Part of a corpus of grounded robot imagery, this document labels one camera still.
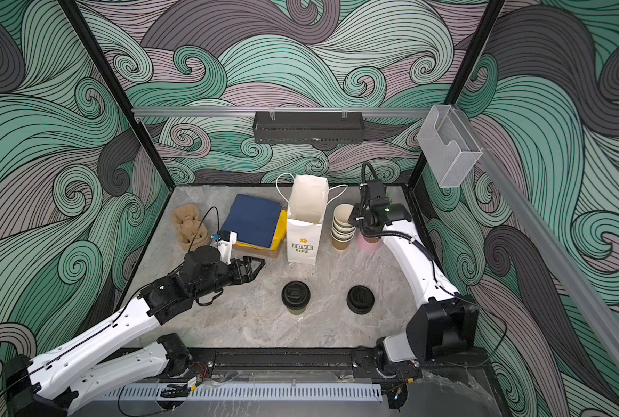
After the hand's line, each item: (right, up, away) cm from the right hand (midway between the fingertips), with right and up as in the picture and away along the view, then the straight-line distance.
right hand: (360, 217), depth 82 cm
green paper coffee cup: (-20, -30, 0) cm, 37 cm away
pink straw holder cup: (+6, -10, +13) cm, 18 cm away
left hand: (-31, -12, -10) cm, 35 cm away
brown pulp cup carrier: (-64, -2, +19) cm, 67 cm away
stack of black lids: (0, -26, -1) cm, 26 cm away
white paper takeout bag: (-17, +4, +18) cm, 25 cm away
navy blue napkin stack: (-39, -2, +22) cm, 45 cm away
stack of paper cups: (-5, -5, +5) cm, 9 cm away
